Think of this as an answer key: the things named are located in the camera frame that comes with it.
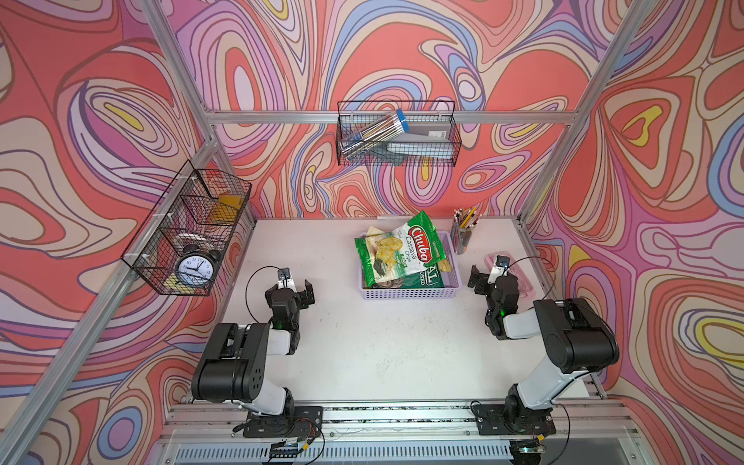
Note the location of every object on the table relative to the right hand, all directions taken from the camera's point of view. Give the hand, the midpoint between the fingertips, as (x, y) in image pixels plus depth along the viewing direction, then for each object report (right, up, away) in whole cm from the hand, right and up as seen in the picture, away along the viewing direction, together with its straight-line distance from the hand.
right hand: (488, 273), depth 96 cm
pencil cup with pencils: (-7, +15, +6) cm, 17 cm away
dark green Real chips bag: (-21, -1, -5) cm, 21 cm away
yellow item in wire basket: (-79, +19, -17) cm, 84 cm away
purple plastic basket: (-11, -2, +5) cm, 12 cm away
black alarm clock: (-81, +4, -28) cm, 85 cm away
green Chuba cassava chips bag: (-29, +7, -3) cm, 30 cm away
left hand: (-64, -3, -3) cm, 65 cm away
